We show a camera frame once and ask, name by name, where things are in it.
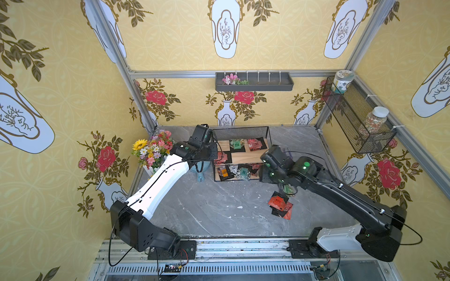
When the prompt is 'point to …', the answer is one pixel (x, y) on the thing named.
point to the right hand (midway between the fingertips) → (265, 171)
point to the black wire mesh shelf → (239, 149)
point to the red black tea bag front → (221, 161)
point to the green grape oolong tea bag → (237, 143)
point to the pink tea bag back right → (254, 144)
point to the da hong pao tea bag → (288, 208)
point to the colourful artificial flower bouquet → (150, 152)
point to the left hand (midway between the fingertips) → (206, 149)
